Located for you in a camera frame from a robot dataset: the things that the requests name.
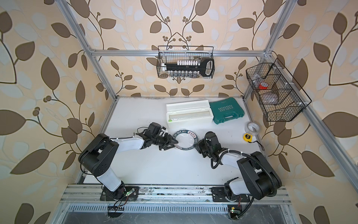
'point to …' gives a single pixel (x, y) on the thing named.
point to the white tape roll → (251, 128)
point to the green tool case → (226, 109)
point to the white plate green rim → (186, 139)
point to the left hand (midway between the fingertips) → (175, 141)
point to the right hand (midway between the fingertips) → (193, 144)
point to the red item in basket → (263, 85)
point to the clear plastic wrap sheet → (187, 138)
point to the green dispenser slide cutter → (170, 120)
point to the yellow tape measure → (247, 137)
